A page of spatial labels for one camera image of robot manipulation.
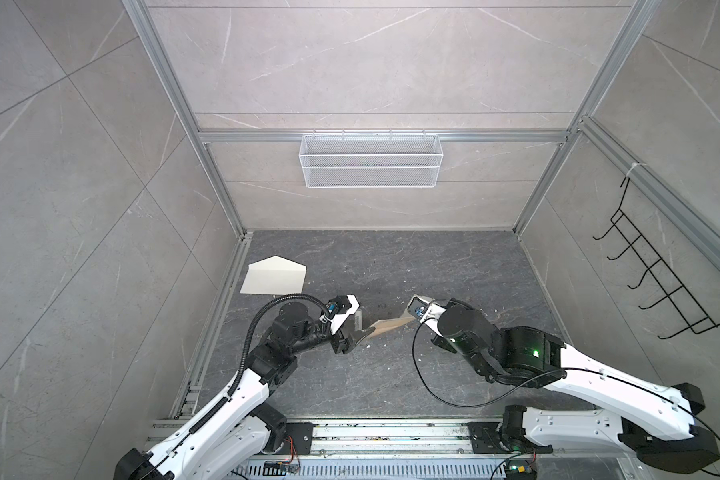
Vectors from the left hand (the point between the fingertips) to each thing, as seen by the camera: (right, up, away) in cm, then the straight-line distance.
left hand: (364, 309), depth 70 cm
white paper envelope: (-33, +6, +37) cm, 50 cm away
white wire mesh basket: (+2, +46, +31) cm, 55 cm away
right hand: (+17, +2, -3) cm, 18 cm away
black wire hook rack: (+68, +6, -6) cm, 69 cm away
